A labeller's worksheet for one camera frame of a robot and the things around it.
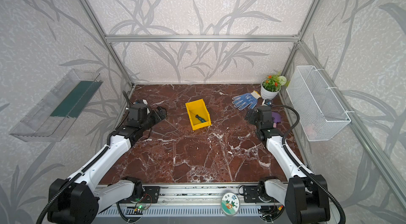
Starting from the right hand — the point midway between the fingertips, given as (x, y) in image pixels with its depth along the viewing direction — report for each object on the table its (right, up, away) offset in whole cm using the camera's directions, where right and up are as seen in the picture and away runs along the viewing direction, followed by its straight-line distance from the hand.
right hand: (255, 112), depth 86 cm
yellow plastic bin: (-33, +1, +18) cm, 37 cm away
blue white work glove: (+2, +7, +25) cm, 26 cm away
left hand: (-51, 0, -3) cm, 51 cm away
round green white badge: (-16, -36, -22) cm, 45 cm away
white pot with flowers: (+15, +15, +15) cm, 26 cm away
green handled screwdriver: (-30, -6, +12) cm, 33 cm away
